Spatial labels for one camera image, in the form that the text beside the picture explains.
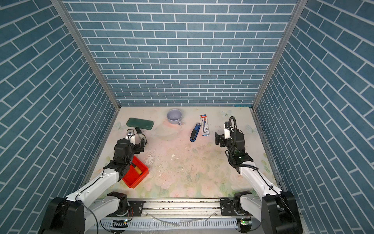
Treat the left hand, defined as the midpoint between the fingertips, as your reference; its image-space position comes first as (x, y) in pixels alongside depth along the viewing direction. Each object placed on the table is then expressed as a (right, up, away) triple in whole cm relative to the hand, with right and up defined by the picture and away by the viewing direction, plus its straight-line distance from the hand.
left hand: (134, 138), depth 86 cm
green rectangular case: (-3, +8, +23) cm, 24 cm away
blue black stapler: (+37, +2, +14) cm, 39 cm away
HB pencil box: (+44, +6, +22) cm, 49 cm away
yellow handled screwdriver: (+3, -18, -2) cm, 18 cm away
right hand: (+54, +5, -1) cm, 54 cm away
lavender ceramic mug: (+21, +14, +26) cm, 36 cm away
